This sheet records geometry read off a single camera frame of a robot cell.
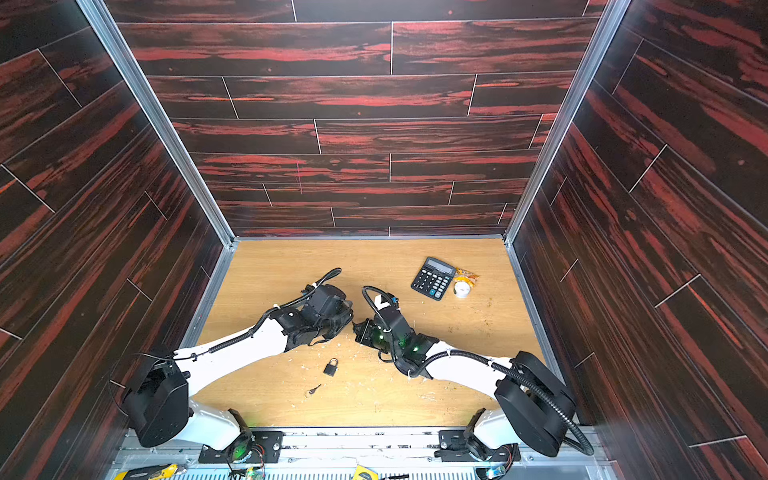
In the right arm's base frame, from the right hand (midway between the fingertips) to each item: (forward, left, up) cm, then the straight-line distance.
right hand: (356, 323), depth 82 cm
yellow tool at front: (-33, -4, -11) cm, 35 cm away
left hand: (+3, 0, 0) cm, 3 cm away
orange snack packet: (+28, -35, -12) cm, 46 cm away
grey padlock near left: (-8, +8, -12) cm, 17 cm away
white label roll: (+21, -34, -11) cm, 41 cm away
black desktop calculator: (+24, -24, -10) cm, 36 cm away
